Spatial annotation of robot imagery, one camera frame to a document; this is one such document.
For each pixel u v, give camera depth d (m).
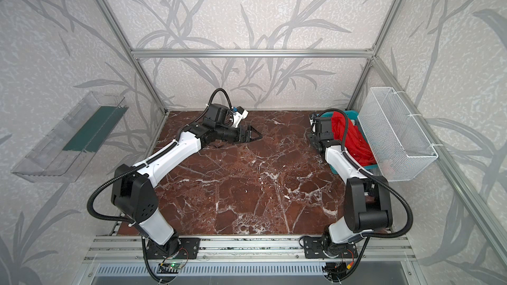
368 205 0.44
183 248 0.73
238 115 0.75
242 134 0.71
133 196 0.45
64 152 0.65
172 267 0.70
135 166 0.47
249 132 0.71
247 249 0.75
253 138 0.72
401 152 0.60
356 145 0.86
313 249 0.73
